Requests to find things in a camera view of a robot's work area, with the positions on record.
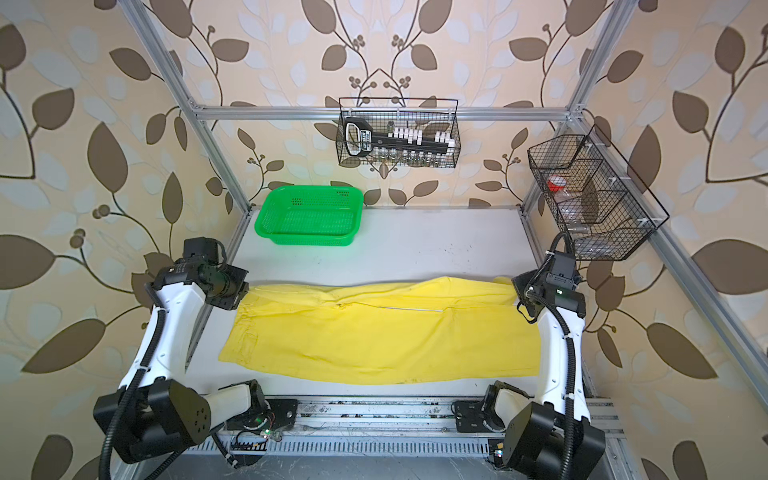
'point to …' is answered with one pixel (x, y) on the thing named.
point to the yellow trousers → (410, 329)
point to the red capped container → (556, 183)
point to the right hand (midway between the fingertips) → (522, 288)
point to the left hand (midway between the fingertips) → (250, 280)
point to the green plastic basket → (310, 215)
